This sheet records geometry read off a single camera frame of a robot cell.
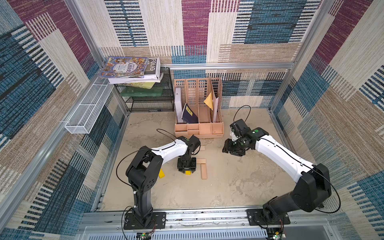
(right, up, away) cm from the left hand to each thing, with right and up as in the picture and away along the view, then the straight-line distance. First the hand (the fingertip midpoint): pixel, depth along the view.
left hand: (191, 171), depth 88 cm
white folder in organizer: (-8, +40, +10) cm, 42 cm away
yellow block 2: (-17, -2, -1) cm, 17 cm away
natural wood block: (+7, +12, +10) cm, 17 cm away
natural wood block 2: (+6, +4, +6) cm, 10 cm away
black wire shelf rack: (-26, +47, +24) cm, 59 cm away
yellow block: (-2, -1, -1) cm, 2 cm away
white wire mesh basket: (-50, +30, -17) cm, 61 cm away
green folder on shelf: (-41, +49, +11) cm, 65 cm away
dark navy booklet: (-2, +34, +17) cm, 38 cm away
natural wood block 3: (+8, -2, +1) cm, 8 cm away
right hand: (+18, +13, -5) cm, 23 cm away
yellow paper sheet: (+10, +41, +3) cm, 43 cm away
